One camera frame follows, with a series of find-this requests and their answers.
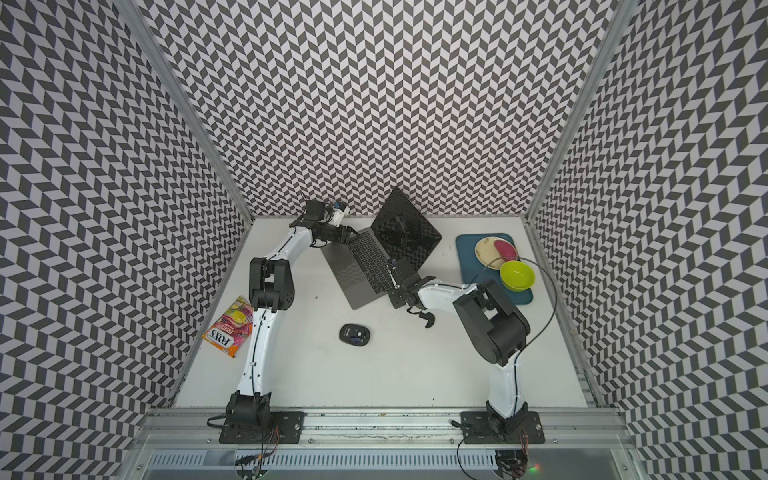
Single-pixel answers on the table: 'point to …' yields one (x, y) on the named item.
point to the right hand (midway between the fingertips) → (401, 294)
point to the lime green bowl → (516, 276)
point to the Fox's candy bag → (234, 326)
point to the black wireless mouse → (354, 334)
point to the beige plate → (487, 254)
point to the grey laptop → (360, 266)
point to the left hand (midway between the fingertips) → (353, 234)
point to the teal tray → (473, 273)
